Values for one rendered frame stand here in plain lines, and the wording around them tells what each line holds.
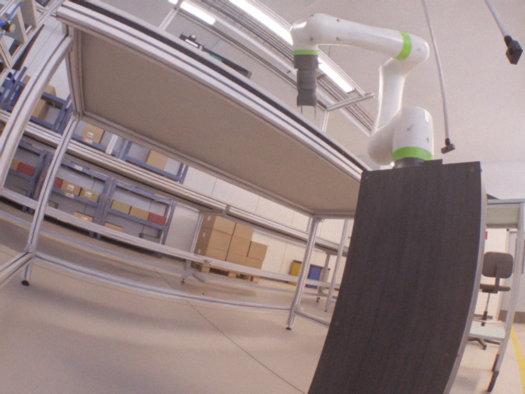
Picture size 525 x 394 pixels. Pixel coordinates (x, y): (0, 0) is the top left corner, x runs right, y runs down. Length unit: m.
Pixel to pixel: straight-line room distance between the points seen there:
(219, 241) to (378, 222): 3.85
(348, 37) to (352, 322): 0.82
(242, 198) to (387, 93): 4.94
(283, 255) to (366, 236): 5.92
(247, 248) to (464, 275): 4.28
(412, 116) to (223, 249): 3.95
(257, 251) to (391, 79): 4.10
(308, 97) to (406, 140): 0.41
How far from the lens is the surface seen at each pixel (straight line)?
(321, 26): 0.85
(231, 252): 4.48
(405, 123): 0.80
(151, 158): 4.57
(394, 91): 1.08
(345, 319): 0.65
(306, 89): 0.98
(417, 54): 1.08
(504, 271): 3.12
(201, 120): 1.09
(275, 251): 6.33
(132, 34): 0.74
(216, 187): 5.43
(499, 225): 2.21
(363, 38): 0.93
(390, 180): 0.67
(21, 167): 4.71
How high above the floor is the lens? 0.52
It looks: 13 degrees up
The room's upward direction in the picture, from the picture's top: 15 degrees clockwise
